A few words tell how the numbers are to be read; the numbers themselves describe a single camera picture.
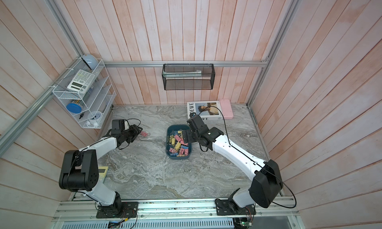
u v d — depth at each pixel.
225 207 0.73
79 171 0.46
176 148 0.93
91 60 0.82
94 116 0.95
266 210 0.74
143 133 1.00
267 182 0.41
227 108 1.18
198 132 0.60
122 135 0.73
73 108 0.76
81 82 0.76
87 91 0.76
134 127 0.86
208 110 1.13
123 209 0.72
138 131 0.85
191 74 0.90
